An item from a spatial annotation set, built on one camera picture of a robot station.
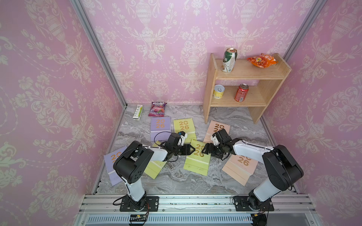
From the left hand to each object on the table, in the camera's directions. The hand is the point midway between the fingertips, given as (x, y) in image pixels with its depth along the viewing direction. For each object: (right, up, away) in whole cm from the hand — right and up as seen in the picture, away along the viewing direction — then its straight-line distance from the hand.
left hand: (193, 151), depth 91 cm
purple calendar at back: (-24, +14, +15) cm, 31 cm away
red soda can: (+30, +38, -6) cm, 49 cm away
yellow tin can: (+17, +39, +1) cm, 42 cm away
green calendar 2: (-24, -9, -4) cm, 26 cm away
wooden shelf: (+46, +35, +6) cm, 58 cm away
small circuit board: (-30, -30, -18) cm, 46 cm away
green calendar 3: (+3, -6, -2) cm, 7 cm away
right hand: (+8, -1, -1) cm, 9 cm away
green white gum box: (-42, +26, +18) cm, 52 cm away
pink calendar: (+16, +14, +15) cm, 26 cm away
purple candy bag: (-27, +28, +22) cm, 45 cm away
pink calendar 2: (+29, -9, -6) cm, 31 cm away
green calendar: (-4, +15, +15) cm, 22 cm away
